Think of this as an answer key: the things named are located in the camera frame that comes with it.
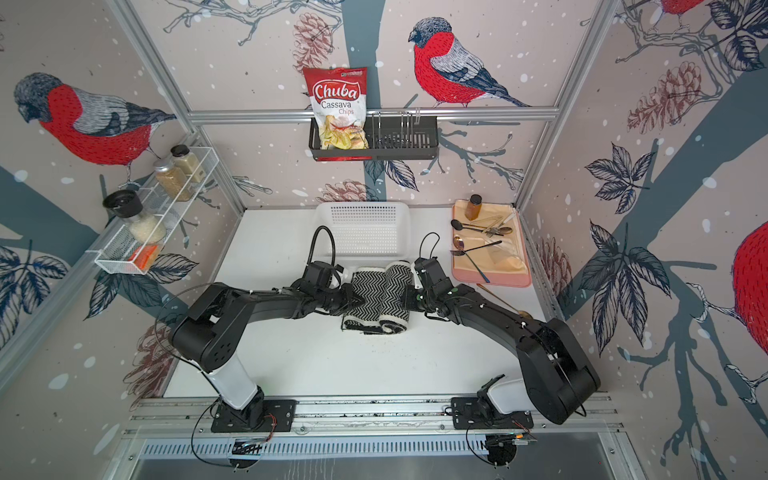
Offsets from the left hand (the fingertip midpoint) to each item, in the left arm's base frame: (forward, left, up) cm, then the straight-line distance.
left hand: (370, 296), depth 90 cm
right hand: (-2, -9, +3) cm, 10 cm away
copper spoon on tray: (+23, -31, -3) cm, 39 cm away
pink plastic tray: (+22, -43, -4) cm, 49 cm away
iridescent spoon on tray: (+29, -49, -3) cm, 57 cm away
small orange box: (-5, +49, +28) cm, 57 cm away
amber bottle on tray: (+37, -38, +2) cm, 53 cm away
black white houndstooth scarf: (-7, -5, +5) cm, 10 cm away
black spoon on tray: (+32, -32, -4) cm, 46 cm away
